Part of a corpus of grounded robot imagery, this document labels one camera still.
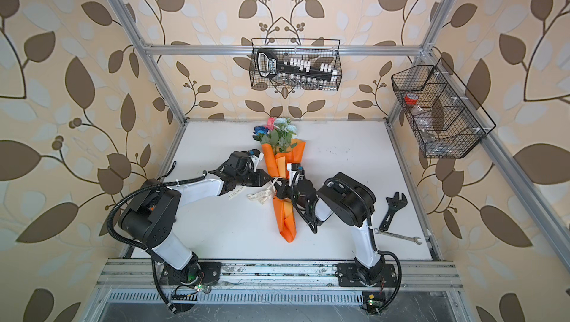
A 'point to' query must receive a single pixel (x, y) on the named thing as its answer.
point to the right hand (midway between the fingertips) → (271, 181)
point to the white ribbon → (263, 196)
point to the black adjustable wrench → (394, 203)
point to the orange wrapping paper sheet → (278, 163)
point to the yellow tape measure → (174, 165)
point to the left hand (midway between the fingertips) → (272, 176)
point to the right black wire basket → (444, 125)
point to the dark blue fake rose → (260, 130)
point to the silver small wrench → (415, 239)
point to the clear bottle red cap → (424, 125)
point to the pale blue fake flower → (289, 127)
